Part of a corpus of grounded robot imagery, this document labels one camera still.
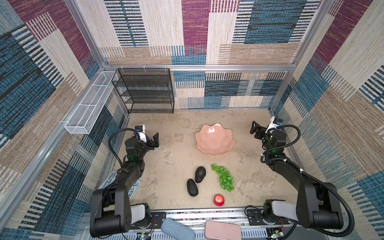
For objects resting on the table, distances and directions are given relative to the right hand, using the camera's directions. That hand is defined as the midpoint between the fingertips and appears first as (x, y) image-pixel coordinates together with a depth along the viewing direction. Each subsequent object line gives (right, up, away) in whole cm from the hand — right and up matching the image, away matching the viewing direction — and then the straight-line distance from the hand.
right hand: (260, 125), depth 86 cm
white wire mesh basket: (-90, +4, -15) cm, 91 cm away
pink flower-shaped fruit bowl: (-24, -10, +15) cm, 30 cm away
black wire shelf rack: (-73, +25, +23) cm, 81 cm away
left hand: (-63, -4, 0) cm, 63 cm away
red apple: (-25, -37, -10) cm, 46 cm away
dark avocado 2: (-39, -32, -7) cm, 51 cm away
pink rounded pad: (-26, -48, -16) cm, 57 cm away
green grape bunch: (-21, -30, -5) cm, 36 cm away
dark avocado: (-35, -26, -3) cm, 43 cm away
